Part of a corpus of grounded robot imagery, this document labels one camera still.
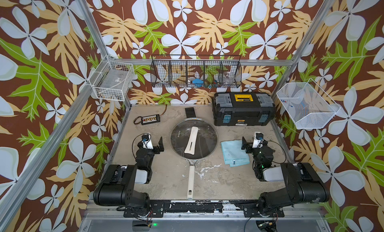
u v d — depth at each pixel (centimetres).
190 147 81
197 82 94
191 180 73
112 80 86
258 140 77
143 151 70
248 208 74
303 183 45
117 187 44
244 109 98
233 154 91
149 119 109
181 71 99
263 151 70
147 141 75
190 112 112
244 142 86
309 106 82
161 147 85
